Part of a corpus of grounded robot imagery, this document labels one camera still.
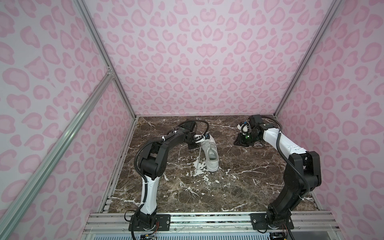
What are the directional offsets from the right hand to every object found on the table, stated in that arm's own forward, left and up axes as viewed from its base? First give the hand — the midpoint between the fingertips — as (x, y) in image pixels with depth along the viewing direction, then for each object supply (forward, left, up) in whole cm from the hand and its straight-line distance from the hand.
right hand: (236, 141), depth 88 cm
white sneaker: (-4, +15, -3) cm, 16 cm away
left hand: (+7, +23, -8) cm, 25 cm away
